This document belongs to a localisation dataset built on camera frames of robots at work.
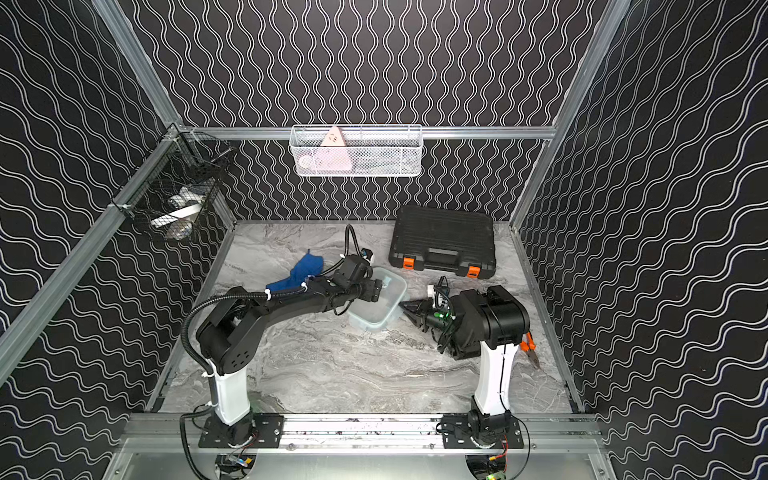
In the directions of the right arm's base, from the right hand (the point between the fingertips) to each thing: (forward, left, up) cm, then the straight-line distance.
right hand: (400, 305), depth 91 cm
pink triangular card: (+32, +20, +30) cm, 49 cm away
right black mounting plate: (-33, -13, -5) cm, 36 cm away
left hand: (+7, +8, +2) cm, 11 cm away
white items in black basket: (+17, +62, +24) cm, 69 cm away
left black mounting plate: (-32, +33, -5) cm, 46 cm away
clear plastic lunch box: (-1, +9, -5) cm, 10 cm away
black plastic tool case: (+26, -12, +2) cm, 29 cm away
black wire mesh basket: (+25, +71, +22) cm, 79 cm away
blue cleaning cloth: (+19, +33, -4) cm, 38 cm away
